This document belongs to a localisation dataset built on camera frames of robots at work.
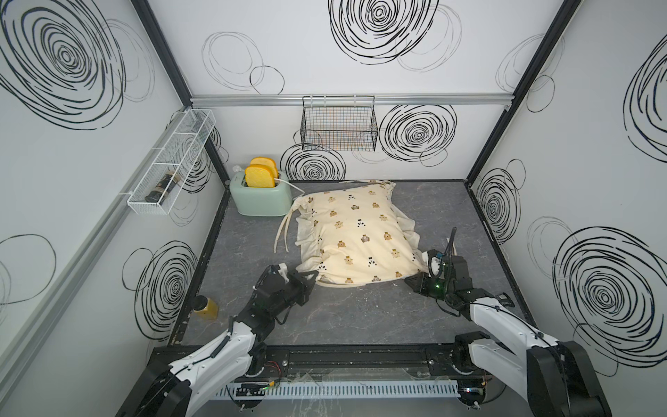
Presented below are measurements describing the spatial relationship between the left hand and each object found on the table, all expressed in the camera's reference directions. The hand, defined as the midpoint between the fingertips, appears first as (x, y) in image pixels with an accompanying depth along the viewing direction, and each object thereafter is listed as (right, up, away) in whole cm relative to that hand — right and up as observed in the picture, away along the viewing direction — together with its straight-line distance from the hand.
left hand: (319, 271), depth 80 cm
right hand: (+29, -5, +6) cm, 30 cm away
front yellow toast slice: (-24, +31, +16) cm, 43 cm away
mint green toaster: (-26, +22, +24) cm, 42 cm away
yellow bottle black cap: (-34, -10, -4) cm, 35 cm away
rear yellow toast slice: (-21, +37, +17) cm, 46 cm away
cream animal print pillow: (+11, +11, +8) cm, 17 cm away
